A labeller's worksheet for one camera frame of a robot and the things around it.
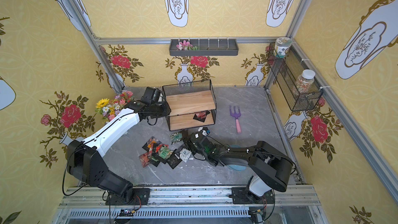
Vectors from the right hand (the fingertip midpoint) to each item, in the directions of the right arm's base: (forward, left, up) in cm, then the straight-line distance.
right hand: (183, 133), depth 84 cm
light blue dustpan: (-13, -30, -10) cm, 35 cm away
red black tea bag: (-11, +21, -10) cm, 26 cm away
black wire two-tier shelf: (+17, -4, +4) cm, 18 cm away
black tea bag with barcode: (-11, +5, -11) cm, 16 cm away
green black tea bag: (-8, +10, -9) cm, 16 cm away
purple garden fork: (+22, -33, -13) cm, 41 cm away
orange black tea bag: (-3, +20, -10) cm, 22 cm away
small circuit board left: (-35, +24, -13) cm, 45 cm away
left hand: (+11, +11, +7) cm, 17 cm away
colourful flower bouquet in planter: (+11, +42, +7) cm, 44 cm away
